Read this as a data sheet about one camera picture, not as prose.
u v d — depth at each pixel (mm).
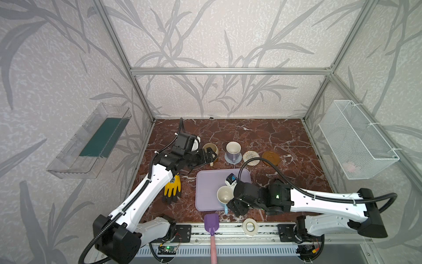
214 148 933
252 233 740
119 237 365
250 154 1016
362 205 412
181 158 566
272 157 992
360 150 612
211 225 743
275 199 473
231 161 937
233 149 1010
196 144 614
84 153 629
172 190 845
